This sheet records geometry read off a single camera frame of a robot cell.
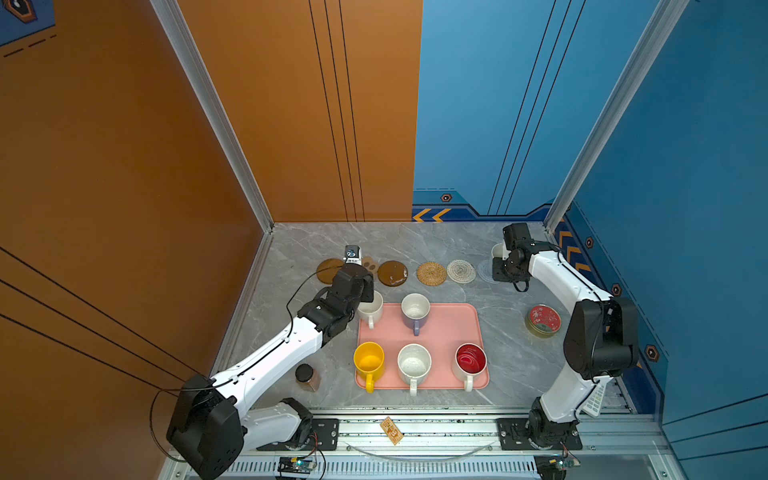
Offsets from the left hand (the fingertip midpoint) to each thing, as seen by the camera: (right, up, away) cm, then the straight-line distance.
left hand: (363, 271), depth 82 cm
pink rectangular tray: (+26, -18, +12) cm, 34 cm away
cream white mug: (+2, -12, +3) cm, 13 cm away
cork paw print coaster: (0, 0, +25) cm, 25 cm away
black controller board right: (+46, -46, -11) cm, 66 cm away
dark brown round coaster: (+8, -2, +23) cm, 25 cm away
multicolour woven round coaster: (+32, -2, +24) cm, 40 cm away
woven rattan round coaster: (+22, -2, +24) cm, 32 cm away
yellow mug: (+1, -26, +3) cm, 26 cm away
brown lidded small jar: (-13, -26, -8) cm, 30 cm away
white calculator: (+61, -34, -4) cm, 70 cm away
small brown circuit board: (+8, -39, -8) cm, 41 cm away
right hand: (+42, -1, +12) cm, 43 cm away
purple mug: (+15, -13, +13) cm, 24 cm away
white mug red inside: (+30, -25, +1) cm, 39 cm away
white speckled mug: (+14, -26, +1) cm, 29 cm away
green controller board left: (-15, -46, -11) cm, 49 cm away
